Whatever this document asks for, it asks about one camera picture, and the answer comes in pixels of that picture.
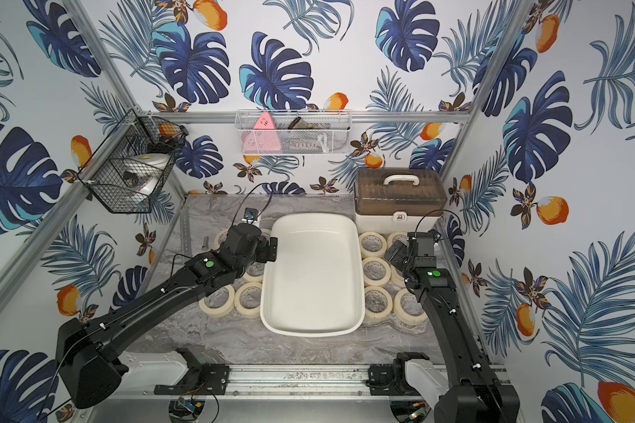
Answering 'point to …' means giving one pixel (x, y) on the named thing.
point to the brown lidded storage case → (399, 200)
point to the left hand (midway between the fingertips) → (261, 233)
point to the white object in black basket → (145, 171)
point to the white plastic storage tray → (315, 285)
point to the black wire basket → (140, 132)
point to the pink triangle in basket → (263, 138)
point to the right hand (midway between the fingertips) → (405, 254)
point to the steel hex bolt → (205, 245)
